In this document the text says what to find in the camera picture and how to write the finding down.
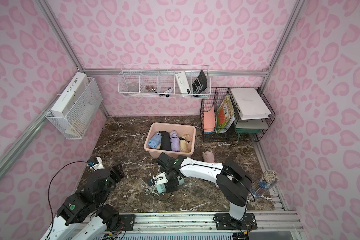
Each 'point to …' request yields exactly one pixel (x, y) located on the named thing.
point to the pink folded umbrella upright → (208, 156)
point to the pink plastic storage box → (152, 128)
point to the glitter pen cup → (265, 183)
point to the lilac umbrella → (175, 141)
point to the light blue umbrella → (155, 140)
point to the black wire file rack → (216, 98)
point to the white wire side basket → (76, 125)
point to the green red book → (224, 115)
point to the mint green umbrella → (161, 188)
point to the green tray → (240, 130)
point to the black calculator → (200, 84)
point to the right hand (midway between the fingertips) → (166, 179)
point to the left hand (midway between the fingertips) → (118, 165)
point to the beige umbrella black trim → (183, 143)
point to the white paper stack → (249, 103)
